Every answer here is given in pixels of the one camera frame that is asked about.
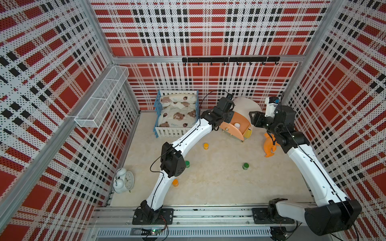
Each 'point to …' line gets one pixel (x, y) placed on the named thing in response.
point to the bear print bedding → (177, 110)
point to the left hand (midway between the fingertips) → (228, 110)
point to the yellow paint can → (206, 146)
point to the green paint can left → (187, 164)
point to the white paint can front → (237, 125)
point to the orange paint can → (175, 183)
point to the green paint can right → (246, 166)
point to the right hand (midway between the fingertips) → (255, 112)
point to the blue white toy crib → (166, 132)
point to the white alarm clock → (123, 181)
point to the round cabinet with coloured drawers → (240, 126)
